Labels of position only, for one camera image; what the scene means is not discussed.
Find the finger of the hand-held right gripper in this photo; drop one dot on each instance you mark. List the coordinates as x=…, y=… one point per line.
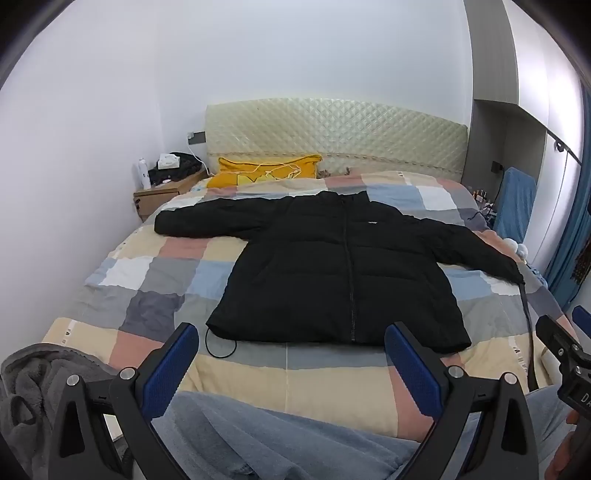
x=561, y=339

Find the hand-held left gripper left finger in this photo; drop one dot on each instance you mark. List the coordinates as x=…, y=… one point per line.
x=168, y=369

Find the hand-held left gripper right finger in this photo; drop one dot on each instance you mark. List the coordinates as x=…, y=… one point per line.
x=415, y=369

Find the black puffer jacket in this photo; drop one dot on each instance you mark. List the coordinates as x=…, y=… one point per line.
x=341, y=272

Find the person's right hand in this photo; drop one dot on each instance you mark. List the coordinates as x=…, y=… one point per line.
x=563, y=454

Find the checked patchwork quilt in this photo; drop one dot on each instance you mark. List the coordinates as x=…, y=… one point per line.
x=152, y=286

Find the blue curtain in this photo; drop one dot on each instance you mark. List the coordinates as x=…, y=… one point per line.
x=570, y=249

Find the white plush toy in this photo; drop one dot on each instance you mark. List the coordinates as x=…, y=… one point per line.
x=521, y=249

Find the grey fleece cloth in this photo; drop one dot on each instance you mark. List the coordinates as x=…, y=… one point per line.
x=41, y=397

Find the blue cloth over chair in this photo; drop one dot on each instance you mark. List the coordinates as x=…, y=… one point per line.
x=515, y=205

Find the white bottle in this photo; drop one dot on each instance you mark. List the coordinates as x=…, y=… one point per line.
x=144, y=174

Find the black bag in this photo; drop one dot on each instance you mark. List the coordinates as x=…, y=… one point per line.
x=178, y=168

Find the white tissue box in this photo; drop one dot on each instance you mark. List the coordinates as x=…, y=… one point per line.
x=167, y=162

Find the yellow pillow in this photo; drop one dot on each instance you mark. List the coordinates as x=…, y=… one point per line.
x=258, y=173

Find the cream quilted headboard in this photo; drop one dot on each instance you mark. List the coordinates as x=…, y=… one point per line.
x=337, y=134

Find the grey built-in wardrobe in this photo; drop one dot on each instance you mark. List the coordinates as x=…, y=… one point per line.
x=521, y=92

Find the grey wall socket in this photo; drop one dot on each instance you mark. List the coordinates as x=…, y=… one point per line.
x=196, y=137

